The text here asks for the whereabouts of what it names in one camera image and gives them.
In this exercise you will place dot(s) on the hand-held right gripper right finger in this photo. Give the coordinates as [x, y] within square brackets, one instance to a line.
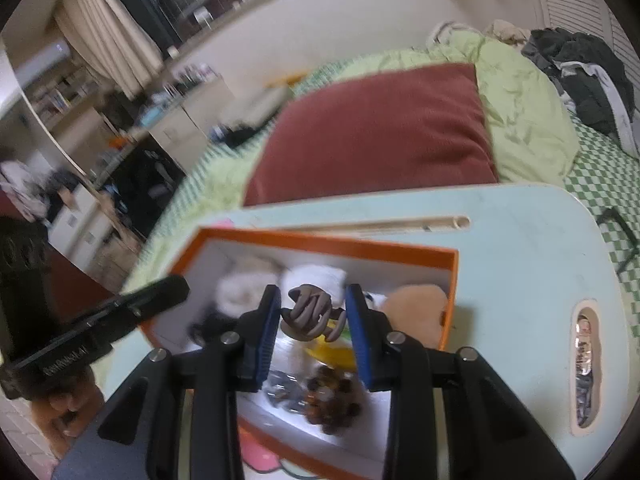
[357, 340]

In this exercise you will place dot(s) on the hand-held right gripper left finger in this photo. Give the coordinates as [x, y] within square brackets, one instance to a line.
[265, 340]

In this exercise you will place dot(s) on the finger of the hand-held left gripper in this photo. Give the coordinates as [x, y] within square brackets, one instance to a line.
[155, 295]

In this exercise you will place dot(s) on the brown hair claw clip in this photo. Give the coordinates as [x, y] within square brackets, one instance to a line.
[305, 310]

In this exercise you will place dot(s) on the cream fluffy pom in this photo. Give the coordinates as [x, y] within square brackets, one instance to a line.
[240, 285]

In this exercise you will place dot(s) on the orange cardboard box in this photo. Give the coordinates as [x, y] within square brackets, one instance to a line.
[350, 250]

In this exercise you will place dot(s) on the person's left hand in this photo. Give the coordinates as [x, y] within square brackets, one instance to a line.
[65, 410]

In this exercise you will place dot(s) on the yellow plastic item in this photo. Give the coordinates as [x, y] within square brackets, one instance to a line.
[335, 357]

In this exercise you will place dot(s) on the black fluffy item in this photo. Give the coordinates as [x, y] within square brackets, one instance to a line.
[212, 327]

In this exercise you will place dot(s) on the grey metal trinket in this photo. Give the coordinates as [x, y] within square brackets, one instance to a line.
[285, 392]

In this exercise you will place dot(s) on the peach round puff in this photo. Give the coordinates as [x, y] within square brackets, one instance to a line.
[415, 315]

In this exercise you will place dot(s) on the white drawer unit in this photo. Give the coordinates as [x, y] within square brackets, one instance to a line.
[80, 220]

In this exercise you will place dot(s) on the pink flat item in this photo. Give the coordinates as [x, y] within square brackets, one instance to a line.
[260, 455]

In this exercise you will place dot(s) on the light blue lap table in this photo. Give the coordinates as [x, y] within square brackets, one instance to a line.
[515, 285]

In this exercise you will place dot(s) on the black item on bed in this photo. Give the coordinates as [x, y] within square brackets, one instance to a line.
[237, 136]

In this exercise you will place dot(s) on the cream cabinet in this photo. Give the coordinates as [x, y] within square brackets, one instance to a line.
[195, 120]

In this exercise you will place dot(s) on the red pillow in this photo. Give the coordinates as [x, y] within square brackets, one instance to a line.
[375, 135]

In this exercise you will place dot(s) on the white air conditioner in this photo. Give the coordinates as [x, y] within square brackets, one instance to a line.
[50, 55]

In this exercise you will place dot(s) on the beige curtain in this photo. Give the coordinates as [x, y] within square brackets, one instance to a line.
[110, 35]

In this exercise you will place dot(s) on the beige crumpled cloth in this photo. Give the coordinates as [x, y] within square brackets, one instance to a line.
[507, 30]

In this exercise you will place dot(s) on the dark clothes pile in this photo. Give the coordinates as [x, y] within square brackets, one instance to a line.
[580, 60]

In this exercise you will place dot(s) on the wall shelf with books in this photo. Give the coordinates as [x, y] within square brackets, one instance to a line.
[60, 95]

